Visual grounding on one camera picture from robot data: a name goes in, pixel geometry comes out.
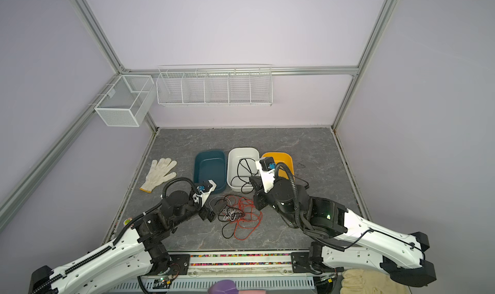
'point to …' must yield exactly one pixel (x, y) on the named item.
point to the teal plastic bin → (211, 164)
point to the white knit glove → (158, 173)
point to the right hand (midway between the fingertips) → (251, 180)
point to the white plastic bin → (234, 155)
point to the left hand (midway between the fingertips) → (217, 196)
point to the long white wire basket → (214, 85)
